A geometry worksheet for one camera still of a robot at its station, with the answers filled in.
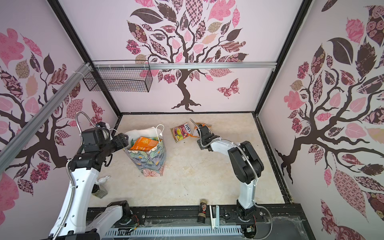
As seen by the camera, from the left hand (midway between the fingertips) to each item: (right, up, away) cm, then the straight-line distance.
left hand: (122, 140), depth 74 cm
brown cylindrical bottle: (+40, -37, -2) cm, 55 cm away
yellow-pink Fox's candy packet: (+26, +3, +31) cm, 40 cm away
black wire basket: (-28, +46, +48) cm, 72 cm away
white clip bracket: (+47, -39, -4) cm, 61 cm away
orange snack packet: (+9, -2, +5) cm, 10 cm away
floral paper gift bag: (+14, -12, +2) cm, 19 cm away
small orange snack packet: (+36, +3, +33) cm, 49 cm away
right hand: (+45, 0, +25) cm, 52 cm away
